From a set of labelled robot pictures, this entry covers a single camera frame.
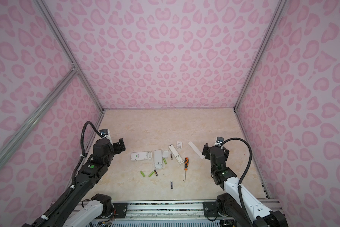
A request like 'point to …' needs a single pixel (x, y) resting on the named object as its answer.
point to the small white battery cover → (165, 153)
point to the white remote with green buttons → (140, 155)
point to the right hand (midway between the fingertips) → (214, 144)
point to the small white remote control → (158, 159)
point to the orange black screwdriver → (186, 162)
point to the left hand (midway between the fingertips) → (115, 138)
